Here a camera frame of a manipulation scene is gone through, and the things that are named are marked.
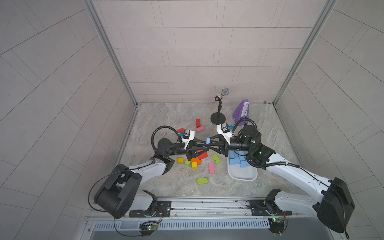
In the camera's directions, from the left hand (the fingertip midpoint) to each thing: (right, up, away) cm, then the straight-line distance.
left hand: (207, 150), depth 68 cm
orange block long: (-4, -11, +18) cm, 22 cm away
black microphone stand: (+10, +14, +38) cm, 42 cm away
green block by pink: (+6, -9, +18) cm, 22 cm away
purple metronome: (+24, +18, +29) cm, 42 cm away
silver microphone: (+11, +30, +17) cm, 36 cm away
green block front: (-3, -19, +11) cm, 23 cm away
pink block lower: (+3, -14, +17) cm, 22 cm away
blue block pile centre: (+15, -11, +17) cm, 25 cm away
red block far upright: (-5, +10, +36) cm, 38 cm away
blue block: (+9, 0, -8) cm, 12 cm away
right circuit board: (+33, -35, +1) cm, 48 cm away
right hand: (0, +3, -3) cm, 4 cm away
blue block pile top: (0, +5, -5) cm, 7 cm away
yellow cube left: (-14, -10, +15) cm, 23 cm away
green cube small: (-11, -11, +16) cm, 22 cm away
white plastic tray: (+17, -16, +14) cm, 27 cm away
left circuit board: (-26, -33, -3) cm, 43 cm away
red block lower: (-1, -8, +21) cm, 23 cm away
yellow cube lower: (-7, -12, +15) cm, 21 cm away
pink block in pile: (-3, +7, +33) cm, 34 cm away
